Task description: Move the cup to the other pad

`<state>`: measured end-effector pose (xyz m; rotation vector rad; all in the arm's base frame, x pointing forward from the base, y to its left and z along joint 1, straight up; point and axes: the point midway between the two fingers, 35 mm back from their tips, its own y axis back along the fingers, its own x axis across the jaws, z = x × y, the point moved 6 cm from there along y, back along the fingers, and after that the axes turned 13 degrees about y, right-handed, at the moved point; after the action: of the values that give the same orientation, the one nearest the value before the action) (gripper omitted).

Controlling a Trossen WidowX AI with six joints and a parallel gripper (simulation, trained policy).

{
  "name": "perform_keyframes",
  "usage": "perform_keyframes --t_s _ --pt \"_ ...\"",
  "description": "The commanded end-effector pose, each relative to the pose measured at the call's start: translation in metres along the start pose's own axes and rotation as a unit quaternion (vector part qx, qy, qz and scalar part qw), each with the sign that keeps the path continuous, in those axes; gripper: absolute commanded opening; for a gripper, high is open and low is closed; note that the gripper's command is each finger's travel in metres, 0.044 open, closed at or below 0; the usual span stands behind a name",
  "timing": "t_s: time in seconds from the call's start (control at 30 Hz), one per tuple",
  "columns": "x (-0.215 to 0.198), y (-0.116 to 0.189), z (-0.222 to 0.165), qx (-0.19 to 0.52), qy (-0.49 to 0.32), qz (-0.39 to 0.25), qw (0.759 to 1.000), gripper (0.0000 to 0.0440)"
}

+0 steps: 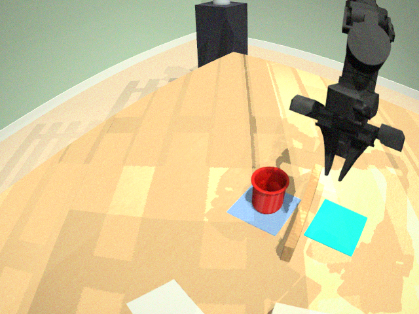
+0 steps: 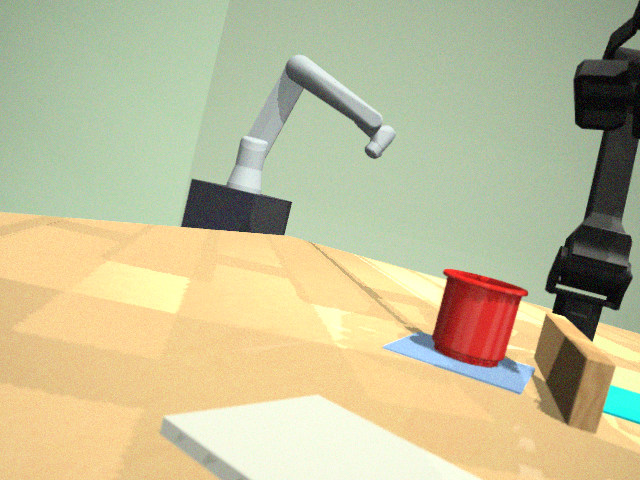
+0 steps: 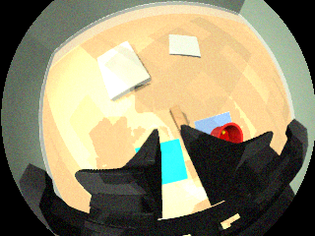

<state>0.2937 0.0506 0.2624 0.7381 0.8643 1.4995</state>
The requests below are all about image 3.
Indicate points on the wooden rectangular block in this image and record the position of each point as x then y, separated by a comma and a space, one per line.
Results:
175, 113

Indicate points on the red cup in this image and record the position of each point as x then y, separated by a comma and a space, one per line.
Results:
232, 133

